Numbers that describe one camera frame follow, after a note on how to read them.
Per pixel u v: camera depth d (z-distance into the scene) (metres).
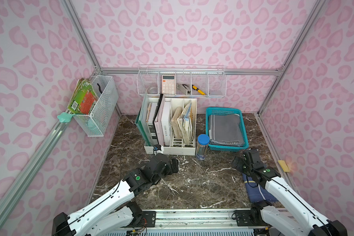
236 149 0.91
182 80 1.02
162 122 0.82
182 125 0.86
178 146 1.00
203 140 0.80
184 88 0.97
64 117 0.63
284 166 0.95
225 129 1.00
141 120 0.75
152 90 0.97
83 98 0.73
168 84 0.95
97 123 0.72
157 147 0.67
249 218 0.72
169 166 0.57
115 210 0.48
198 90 0.98
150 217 0.73
